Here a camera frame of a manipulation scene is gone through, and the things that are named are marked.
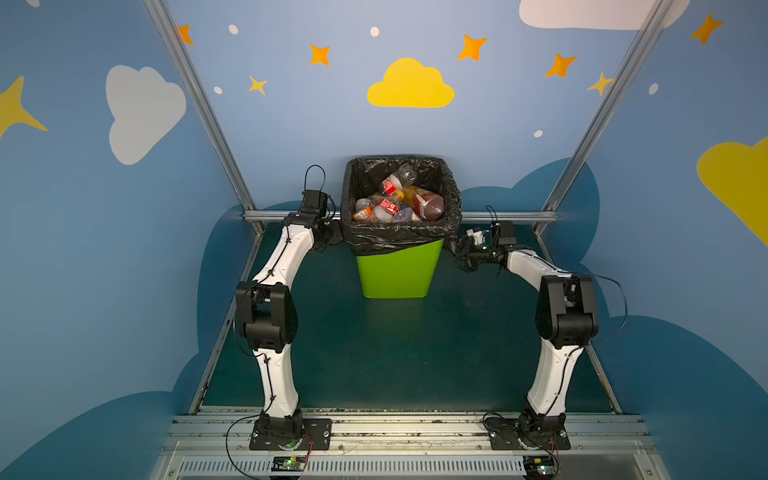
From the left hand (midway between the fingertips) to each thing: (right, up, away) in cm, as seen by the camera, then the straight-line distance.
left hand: (338, 235), depth 94 cm
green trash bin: (+22, -12, -1) cm, 25 cm away
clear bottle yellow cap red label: (+18, +16, -4) cm, 24 cm away
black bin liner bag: (+8, +17, -4) cm, 20 cm away
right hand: (+35, -5, +2) cm, 35 cm away
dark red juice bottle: (+27, +7, -14) cm, 31 cm away
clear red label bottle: (+15, +6, -15) cm, 22 cm away
